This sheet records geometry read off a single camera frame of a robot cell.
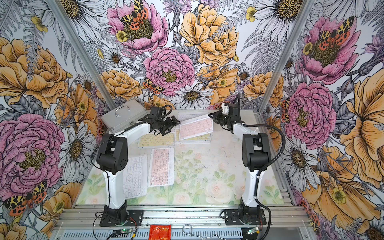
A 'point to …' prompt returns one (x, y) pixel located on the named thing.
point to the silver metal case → (119, 117)
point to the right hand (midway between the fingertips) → (208, 116)
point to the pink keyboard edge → (196, 128)
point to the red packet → (160, 232)
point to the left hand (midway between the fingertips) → (176, 129)
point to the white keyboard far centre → (185, 116)
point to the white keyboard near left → (135, 178)
